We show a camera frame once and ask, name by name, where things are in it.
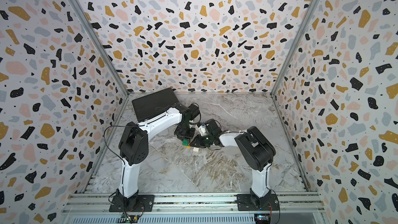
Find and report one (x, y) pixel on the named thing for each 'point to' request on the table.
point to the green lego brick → (185, 142)
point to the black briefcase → (150, 104)
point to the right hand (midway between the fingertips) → (191, 145)
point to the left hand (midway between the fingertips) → (190, 140)
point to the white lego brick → (196, 150)
